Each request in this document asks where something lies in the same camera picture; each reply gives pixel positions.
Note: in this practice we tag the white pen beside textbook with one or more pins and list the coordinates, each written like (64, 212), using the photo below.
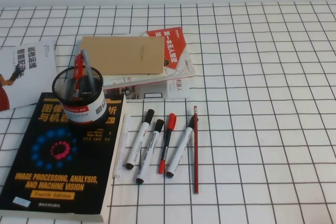
(121, 146)

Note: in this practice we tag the grey pen in holder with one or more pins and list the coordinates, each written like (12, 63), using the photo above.
(88, 66)

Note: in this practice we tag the black mesh pen holder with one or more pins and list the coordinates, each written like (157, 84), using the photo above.
(81, 105)

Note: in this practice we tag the red pen in holder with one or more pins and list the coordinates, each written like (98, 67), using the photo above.
(77, 75)

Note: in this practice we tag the red cap thin marker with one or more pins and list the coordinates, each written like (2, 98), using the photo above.
(170, 127)

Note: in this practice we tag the red pencil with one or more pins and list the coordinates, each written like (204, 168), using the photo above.
(196, 188)

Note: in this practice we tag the red and white book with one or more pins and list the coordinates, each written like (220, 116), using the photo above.
(177, 61)

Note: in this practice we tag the black cap whiteboard marker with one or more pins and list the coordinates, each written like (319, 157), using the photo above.
(136, 148)

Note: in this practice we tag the brown kraft notebook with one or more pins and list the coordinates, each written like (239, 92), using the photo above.
(122, 55)

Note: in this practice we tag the black image processing textbook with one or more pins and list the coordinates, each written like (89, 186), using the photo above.
(61, 170)

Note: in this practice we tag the white book with robot picture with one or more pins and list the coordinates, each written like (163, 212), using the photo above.
(26, 71)

